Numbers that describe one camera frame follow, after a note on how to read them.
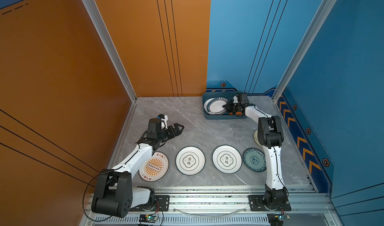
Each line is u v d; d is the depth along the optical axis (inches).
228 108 39.1
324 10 29.4
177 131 30.3
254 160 34.3
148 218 27.9
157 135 26.5
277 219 27.8
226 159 34.3
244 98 35.1
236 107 36.9
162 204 28.7
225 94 44.9
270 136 24.9
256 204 28.5
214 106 44.2
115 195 16.2
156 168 33.4
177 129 30.4
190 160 34.2
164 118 31.5
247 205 29.2
